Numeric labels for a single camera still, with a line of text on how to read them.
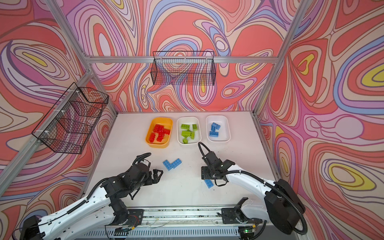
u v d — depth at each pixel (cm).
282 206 41
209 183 83
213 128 105
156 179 72
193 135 104
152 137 102
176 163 91
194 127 108
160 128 107
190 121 110
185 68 96
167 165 90
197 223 73
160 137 102
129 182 58
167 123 111
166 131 105
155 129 107
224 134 105
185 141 100
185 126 108
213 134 105
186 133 106
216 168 63
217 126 107
